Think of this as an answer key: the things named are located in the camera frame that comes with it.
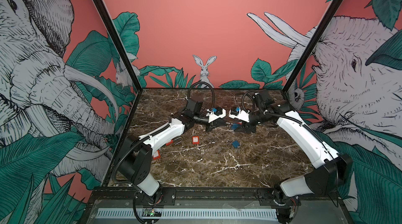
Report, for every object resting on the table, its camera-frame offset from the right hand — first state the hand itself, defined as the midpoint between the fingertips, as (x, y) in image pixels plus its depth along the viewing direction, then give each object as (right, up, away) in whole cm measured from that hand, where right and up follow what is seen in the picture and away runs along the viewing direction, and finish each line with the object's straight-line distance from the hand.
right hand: (235, 121), depth 75 cm
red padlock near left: (-42, -20, +11) cm, 48 cm away
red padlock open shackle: (-35, -14, +17) cm, 41 cm away
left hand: (-5, 0, 0) cm, 5 cm away
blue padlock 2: (0, -2, +1) cm, 3 cm away
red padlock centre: (-21, -13, +18) cm, 30 cm away
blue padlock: (+3, -15, +18) cm, 24 cm away
